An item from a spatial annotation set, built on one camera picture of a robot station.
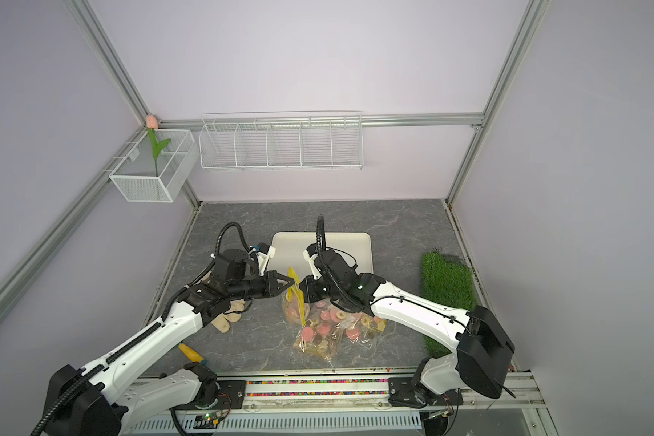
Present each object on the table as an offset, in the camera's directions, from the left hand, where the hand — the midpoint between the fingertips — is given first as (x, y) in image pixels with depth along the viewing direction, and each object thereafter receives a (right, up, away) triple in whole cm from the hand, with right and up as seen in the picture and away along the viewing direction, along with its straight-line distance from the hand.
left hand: (293, 284), depth 75 cm
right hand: (+1, 0, +1) cm, 2 cm away
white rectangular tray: (0, +10, -4) cm, 11 cm away
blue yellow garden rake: (-30, -21, +4) cm, 37 cm away
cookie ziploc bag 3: (+20, -15, +7) cm, 26 cm away
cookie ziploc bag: (0, -8, +4) cm, 9 cm away
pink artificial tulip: (-48, +43, +14) cm, 66 cm away
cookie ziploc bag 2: (+8, -15, +6) cm, 18 cm away
